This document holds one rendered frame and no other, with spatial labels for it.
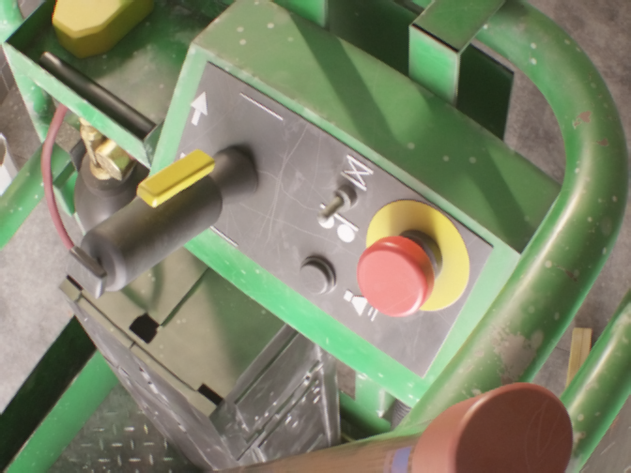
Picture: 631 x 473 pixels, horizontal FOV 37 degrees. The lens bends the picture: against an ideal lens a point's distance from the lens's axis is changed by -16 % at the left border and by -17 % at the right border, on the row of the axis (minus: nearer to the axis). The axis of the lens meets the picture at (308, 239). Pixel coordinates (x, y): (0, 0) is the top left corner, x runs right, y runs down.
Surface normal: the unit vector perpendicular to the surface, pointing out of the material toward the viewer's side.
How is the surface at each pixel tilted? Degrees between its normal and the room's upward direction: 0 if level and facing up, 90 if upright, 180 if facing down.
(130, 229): 37
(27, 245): 0
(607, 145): 9
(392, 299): 58
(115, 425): 0
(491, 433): 16
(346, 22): 90
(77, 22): 0
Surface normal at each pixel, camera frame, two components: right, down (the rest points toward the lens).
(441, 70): -0.61, 0.73
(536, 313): 0.08, -0.32
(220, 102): -0.54, 0.40
